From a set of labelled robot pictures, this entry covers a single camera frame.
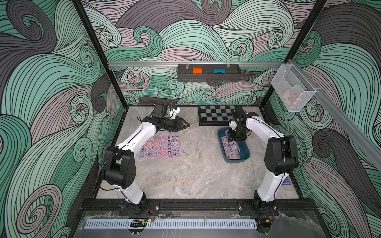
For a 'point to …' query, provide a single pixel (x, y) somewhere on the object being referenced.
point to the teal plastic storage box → (242, 146)
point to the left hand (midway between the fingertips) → (188, 124)
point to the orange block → (197, 71)
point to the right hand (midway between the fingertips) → (235, 140)
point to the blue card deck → (286, 182)
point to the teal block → (215, 71)
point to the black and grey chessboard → (215, 115)
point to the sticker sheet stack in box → (231, 148)
